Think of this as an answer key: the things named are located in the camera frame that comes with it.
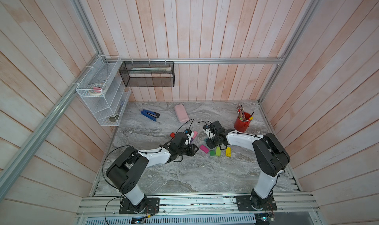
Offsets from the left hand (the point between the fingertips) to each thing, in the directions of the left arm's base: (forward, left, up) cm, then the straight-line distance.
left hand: (196, 150), depth 89 cm
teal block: (+6, -6, +2) cm, 9 cm away
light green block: (+1, -15, -4) cm, 15 cm away
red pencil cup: (+17, -31, +2) cm, 36 cm away
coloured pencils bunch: (+20, -30, +10) cm, 38 cm away
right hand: (+8, -10, -5) cm, 14 cm away
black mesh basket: (+49, +34, +21) cm, 63 cm away
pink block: (+14, 0, -4) cm, 14 cm away
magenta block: (+3, -5, -3) cm, 7 cm away
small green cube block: (0, -10, -3) cm, 11 cm away
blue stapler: (+31, +34, -3) cm, 45 cm away
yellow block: (+1, -21, -4) cm, 22 cm away
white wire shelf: (+12, +48, +24) cm, 55 cm away
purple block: (+2, +3, +10) cm, 10 cm away
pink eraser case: (+32, +10, -3) cm, 34 cm away
